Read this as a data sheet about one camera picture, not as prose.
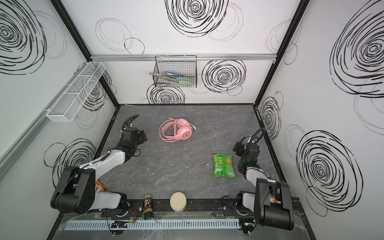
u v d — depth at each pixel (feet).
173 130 3.17
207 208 2.47
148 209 2.33
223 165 2.78
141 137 2.75
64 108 2.34
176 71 3.25
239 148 2.55
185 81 2.84
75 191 1.39
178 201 2.32
